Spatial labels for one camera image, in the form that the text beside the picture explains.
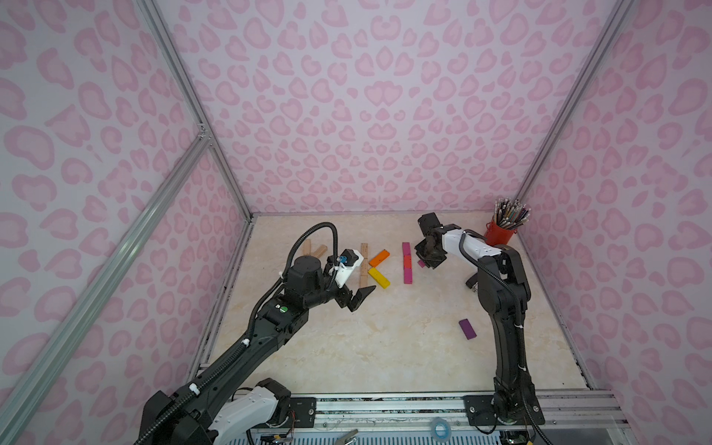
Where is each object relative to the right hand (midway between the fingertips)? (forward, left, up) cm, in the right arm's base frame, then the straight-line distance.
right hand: (416, 254), depth 105 cm
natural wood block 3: (-8, +20, 0) cm, 21 cm away
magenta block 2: (-8, +4, -1) cm, 9 cm away
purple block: (-28, -14, -2) cm, 31 cm away
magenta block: (+2, +4, 0) cm, 4 cm away
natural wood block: (+1, +37, +1) cm, 37 cm away
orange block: (-1, +14, -1) cm, 14 cm away
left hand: (-24, +17, +23) cm, 37 cm away
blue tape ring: (-54, -1, -1) cm, 54 cm away
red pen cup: (+7, -31, +2) cm, 32 cm away
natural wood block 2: (+2, +20, 0) cm, 20 cm away
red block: (-4, +3, -1) cm, 5 cm away
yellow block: (-9, +14, -1) cm, 17 cm away
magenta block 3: (-5, -1, +1) cm, 5 cm away
